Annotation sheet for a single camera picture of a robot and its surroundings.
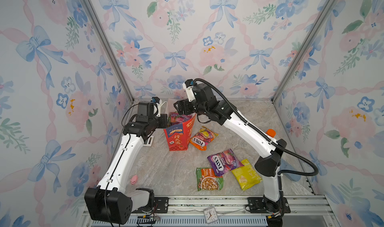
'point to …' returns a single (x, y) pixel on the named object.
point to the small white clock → (211, 215)
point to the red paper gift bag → (178, 136)
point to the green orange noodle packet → (207, 180)
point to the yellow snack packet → (246, 176)
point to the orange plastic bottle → (271, 132)
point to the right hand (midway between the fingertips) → (180, 101)
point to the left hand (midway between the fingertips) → (166, 116)
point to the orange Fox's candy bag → (201, 139)
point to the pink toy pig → (134, 179)
